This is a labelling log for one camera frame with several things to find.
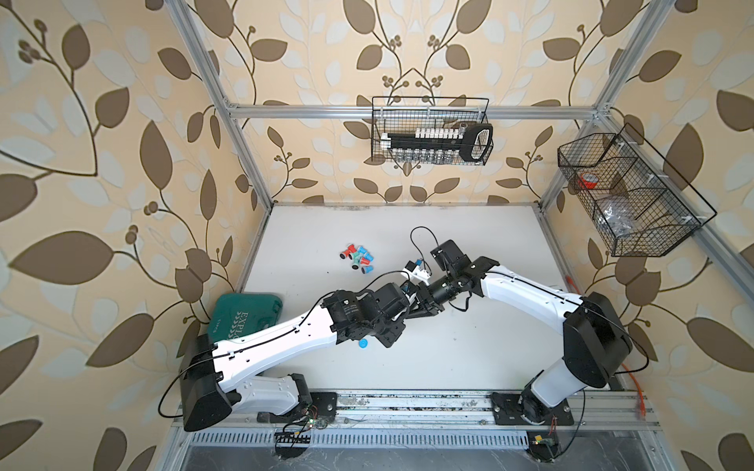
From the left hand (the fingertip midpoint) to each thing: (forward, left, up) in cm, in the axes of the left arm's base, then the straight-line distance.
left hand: (393, 320), depth 73 cm
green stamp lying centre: (+30, +13, -15) cm, 37 cm away
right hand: (+2, -2, 0) cm, 3 cm away
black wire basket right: (+22, -62, +20) cm, 69 cm away
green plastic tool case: (+6, +46, -11) cm, 48 cm away
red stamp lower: (+28, +10, -14) cm, 33 cm away
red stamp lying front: (+31, +17, -15) cm, 38 cm away
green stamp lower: (+27, +13, -14) cm, 33 cm away
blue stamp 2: (+30, +8, -15) cm, 35 cm away
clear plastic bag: (+18, -54, +20) cm, 61 cm away
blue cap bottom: (0, +9, -15) cm, 18 cm away
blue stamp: (+33, +11, -14) cm, 37 cm away
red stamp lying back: (+34, +15, -15) cm, 40 cm away
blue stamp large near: (+24, +9, -13) cm, 29 cm away
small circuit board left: (-25, +24, -14) cm, 37 cm away
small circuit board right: (-24, -37, -17) cm, 48 cm away
